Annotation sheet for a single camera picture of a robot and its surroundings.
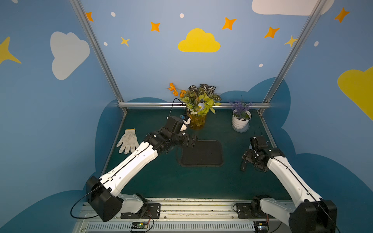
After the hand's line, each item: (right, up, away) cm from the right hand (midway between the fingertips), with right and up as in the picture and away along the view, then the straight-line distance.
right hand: (254, 158), depth 84 cm
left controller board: (-63, -31, -12) cm, 71 cm away
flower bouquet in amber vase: (-31, +36, +12) cm, 49 cm away
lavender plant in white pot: (0, +26, +21) cm, 33 cm away
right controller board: (-2, -32, -12) cm, 34 cm away
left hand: (-38, +15, -8) cm, 41 cm away
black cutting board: (-26, 0, +15) cm, 30 cm away
